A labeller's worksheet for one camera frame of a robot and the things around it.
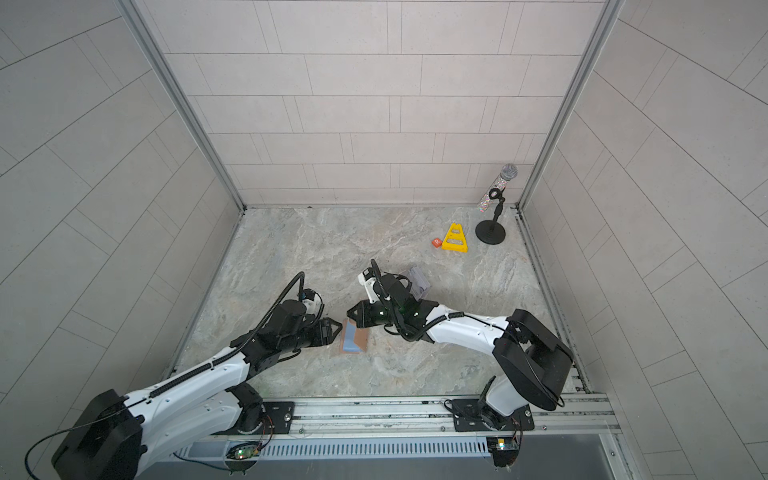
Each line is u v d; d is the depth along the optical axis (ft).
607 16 2.33
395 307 2.03
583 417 2.36
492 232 3.56
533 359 1.40
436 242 3.44
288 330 2.11
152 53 2.51
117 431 1.27
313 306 2.45
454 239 3.47
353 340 2.72
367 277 2.41
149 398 1.42
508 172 2.90
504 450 2.23
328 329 2.41
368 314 2.26
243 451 2.11
